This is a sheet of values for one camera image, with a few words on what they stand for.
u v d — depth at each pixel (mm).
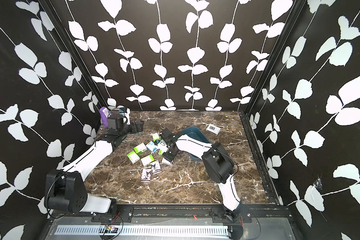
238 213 638
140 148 956
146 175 842
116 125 650
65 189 419
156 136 1018
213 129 1078
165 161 843
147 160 912
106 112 961
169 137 730
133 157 932
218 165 517
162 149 823
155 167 878
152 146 980
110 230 707
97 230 701
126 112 769
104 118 976
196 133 1043
